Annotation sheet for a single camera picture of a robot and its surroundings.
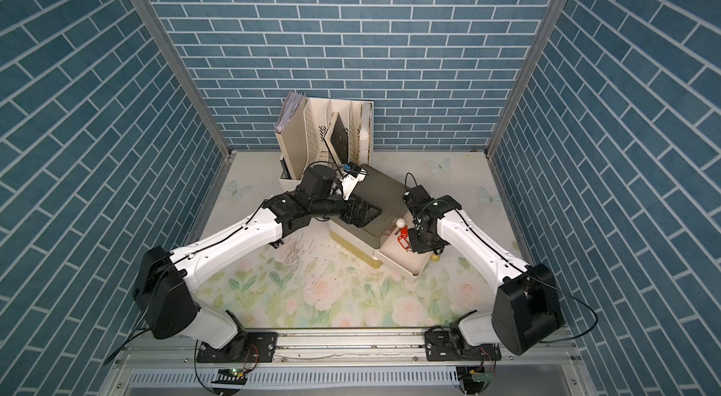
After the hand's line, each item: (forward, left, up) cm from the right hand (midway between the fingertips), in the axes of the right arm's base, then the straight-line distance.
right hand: (425, 246), depth 83 cm
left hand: (+3, +15, +14) cm, 20 cm away
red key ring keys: (+3, +7, -2) cm, 8 cm away
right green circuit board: (-30, -14, -9) cm, 35 cm away
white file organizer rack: (+35, +46, +9) cm, 58 cm away
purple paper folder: (+38, +47, +22) cm, 64 cm away
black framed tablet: (+34, +32, +11) cm, 48 cm away
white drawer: (-1, +9, -3) cm, 10 cm away
